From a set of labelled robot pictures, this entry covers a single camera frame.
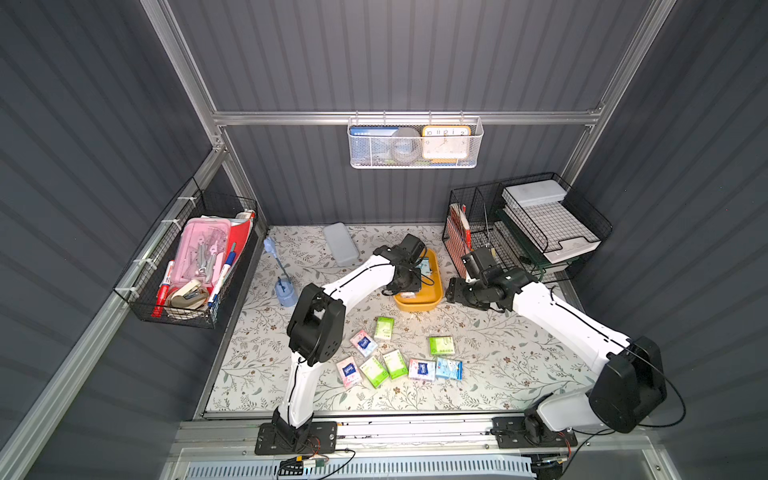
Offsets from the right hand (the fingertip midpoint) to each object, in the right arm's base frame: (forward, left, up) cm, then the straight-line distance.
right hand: (460, 293), depth 84 cm
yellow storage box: (+8, +7, -14) cm, 18 cm away
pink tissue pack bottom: (-17, +11, -12) cm, 24 cm away
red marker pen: (-11, +70, +17) cm, 73 cm away
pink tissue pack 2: (-10, +28, -12) cm, 32 cm away
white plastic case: (+32, +40, -14) cm, 53 cm away
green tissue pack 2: (-10, +5, -12) cm, 17 cm away
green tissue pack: (-5, +22, -12) cm, 26 cm away
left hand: (+5, +12, -6) cm, 14 cm away
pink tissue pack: (+3, +15, -6) cm, 16 cm away
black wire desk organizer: (+36, -11, -6) cm, 38 cm away
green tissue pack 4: (-16, +19, -12) cm, 27 cm away
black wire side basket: (-13, +63, +15) cm, 66 cm away
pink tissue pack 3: (-18, +31, -13) cm, 38 cm away
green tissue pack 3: (-18, +24, -13) cm, 33 cm away
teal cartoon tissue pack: (+17, +9, -9) cm, 21 cm away
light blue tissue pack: (-17, +3, -13) cm, 22 cm away
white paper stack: (+24, -31, +5) cm, 39 cm away
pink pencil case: (+2, +66, +17) cm, 68 cm away
